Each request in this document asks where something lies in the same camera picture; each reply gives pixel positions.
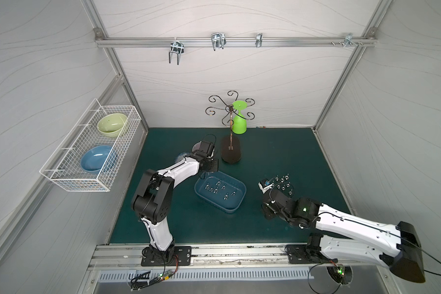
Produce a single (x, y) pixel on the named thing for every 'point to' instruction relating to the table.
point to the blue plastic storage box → (221, 190)
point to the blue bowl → (94, 158)
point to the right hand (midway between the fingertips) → (264, 200)
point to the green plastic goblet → (239, 121)
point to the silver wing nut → (283, 188)
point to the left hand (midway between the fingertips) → (215, 165)
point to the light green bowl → (110, 125)
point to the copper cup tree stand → (231, 149)
